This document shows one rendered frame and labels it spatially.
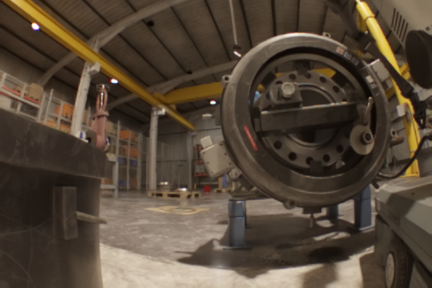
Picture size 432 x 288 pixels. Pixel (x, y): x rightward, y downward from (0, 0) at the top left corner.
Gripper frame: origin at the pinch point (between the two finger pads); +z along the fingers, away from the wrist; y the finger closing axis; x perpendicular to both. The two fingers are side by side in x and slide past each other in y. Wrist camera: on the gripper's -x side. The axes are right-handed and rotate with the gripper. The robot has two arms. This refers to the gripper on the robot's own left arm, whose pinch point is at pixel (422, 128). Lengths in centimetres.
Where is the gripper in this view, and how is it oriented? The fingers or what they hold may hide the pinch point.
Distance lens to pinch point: 129.1
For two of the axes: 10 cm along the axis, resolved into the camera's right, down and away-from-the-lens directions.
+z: 0.4, 9.6, -2.9
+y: 6.2, 2.0, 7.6
